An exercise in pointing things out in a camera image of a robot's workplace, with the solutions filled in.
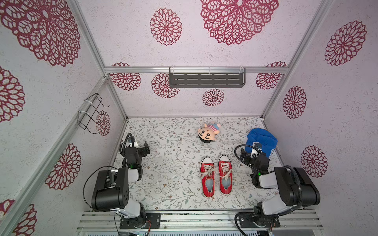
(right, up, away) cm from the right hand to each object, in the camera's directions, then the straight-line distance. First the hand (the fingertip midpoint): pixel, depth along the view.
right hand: (251, 147), depth 92 cm
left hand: (-71, +2, +2) cm, 71 cm away
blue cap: (+17, +3, +11) cm, 21 cm away
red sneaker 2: (-18, -14, -9) cm, 25 cm away
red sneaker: (-28, -15, -10) cm, 34 cm away
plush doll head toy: (-26, +9, +8) cm, 28 cm away
